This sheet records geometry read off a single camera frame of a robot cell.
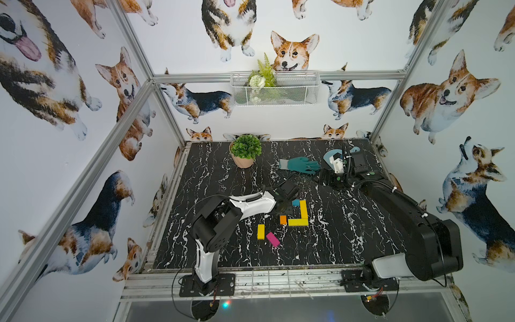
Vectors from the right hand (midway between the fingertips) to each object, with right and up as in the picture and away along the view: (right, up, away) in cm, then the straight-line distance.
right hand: (318, 178), depth 84 cm
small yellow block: (-24, -23, +2) cm, 33 cm away
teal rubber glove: (-4, +6, +26) cm, 27 cm away
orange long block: (-14, -19, +6) cm, 24 cm away
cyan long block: (-8, -12, +10) cm, 18 cm away
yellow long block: (-8, -20, +4) cm, 21 cm away
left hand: (-11, -14, +8) cm, 20 cm away
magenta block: (-19, -25, 0) cm, 32 cm away
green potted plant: (-33, +13, +13) cm, 37 cm away
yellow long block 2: (-5, -15, +8) cm, 18 cm away
